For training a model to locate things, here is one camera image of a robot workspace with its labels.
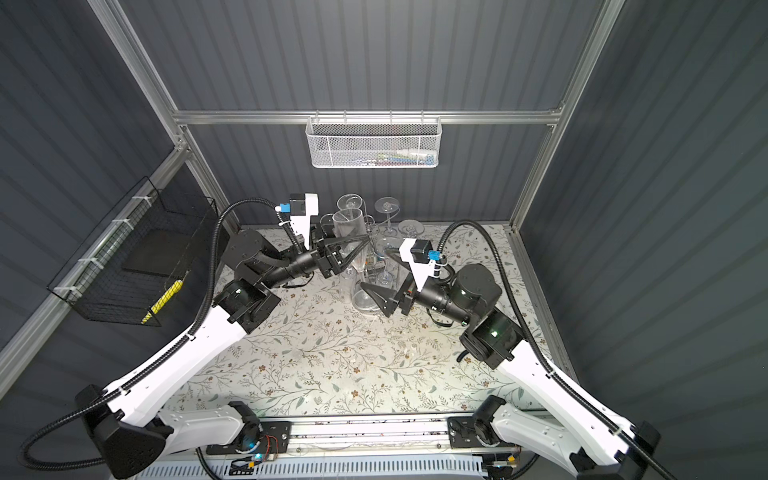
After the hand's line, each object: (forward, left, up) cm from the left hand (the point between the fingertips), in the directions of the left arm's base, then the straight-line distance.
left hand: (367, 232), depth 54 cm
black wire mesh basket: (+9, +57, -18) cm, 61 cm away
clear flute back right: (+26, -5, -16) cm, 31 cm away
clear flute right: (+17, -11, -16) cm, 25 cm away
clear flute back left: (+26, +5, -14) cm, 30 cm away
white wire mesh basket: (+78, -2, -25) cm, 82 cm away
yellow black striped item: (+1, +48, -21) cm, 52 cm away
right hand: (-4, -2, -7) cm, 8 cm away
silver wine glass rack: (-4, +2, -17) cm, 17 cm away
